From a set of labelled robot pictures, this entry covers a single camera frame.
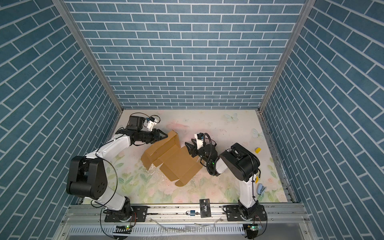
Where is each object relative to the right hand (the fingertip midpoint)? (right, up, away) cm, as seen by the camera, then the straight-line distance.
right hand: (188, 140), depth 90 cm
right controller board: (+32, -41, -19) cm, 56 cm away
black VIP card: (+10, -34, -15) cm, 38 cm away
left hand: (-14, +3, -3) cm, 14 cm away
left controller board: (-31, -42, -18) cm, 55 cm away
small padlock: (+3, -35, -16) cm, 38 cm away
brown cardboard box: (-8, -14, +3) cm, 17 cm away
